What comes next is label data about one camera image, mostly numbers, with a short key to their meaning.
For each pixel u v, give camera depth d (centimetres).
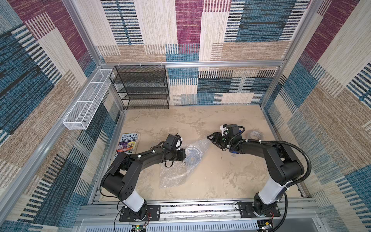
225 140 83
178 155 81
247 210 73
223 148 86
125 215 73
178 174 85
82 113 71
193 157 88
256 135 101
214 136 87
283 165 48
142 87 109
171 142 73
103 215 74
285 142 51
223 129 89
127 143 97
